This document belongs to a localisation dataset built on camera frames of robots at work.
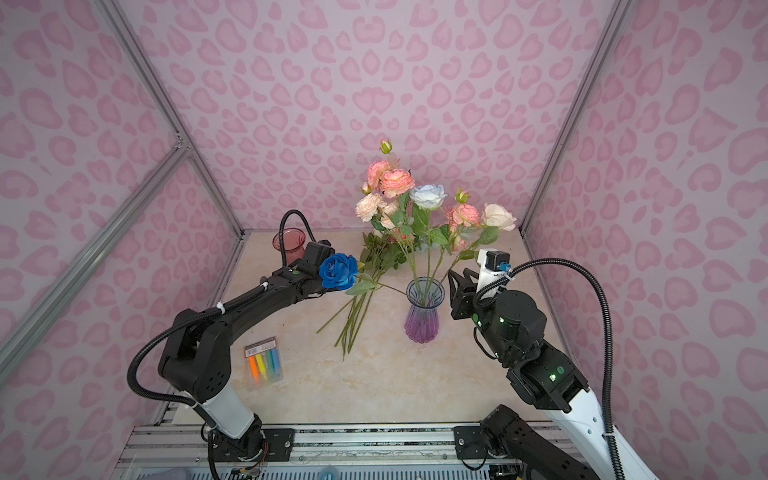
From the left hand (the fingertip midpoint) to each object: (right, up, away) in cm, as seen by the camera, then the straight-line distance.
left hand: (345, 273), depth 91 cm
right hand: (+27, +2, -30) cm, 41 cm away
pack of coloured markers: (-23, -25, -5) cm, 34 cm away
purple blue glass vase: (+23, -6, -10) cm, 26 cm away
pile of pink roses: (+13, +4, +15) cm, 21 cm away
